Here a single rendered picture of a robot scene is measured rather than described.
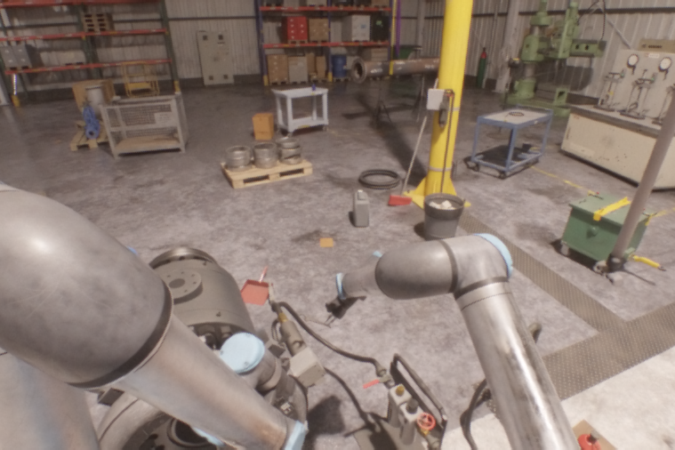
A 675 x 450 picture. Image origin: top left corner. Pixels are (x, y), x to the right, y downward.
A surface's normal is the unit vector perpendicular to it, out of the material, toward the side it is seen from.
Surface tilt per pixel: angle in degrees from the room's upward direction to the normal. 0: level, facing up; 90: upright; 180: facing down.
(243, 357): 19
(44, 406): 89
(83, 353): 86
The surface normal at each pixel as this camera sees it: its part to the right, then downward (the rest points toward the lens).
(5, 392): 0.55, 0.32
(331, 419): -0.01, -0.88
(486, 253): 0.13, -0.50
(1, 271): 0.33, -0.16
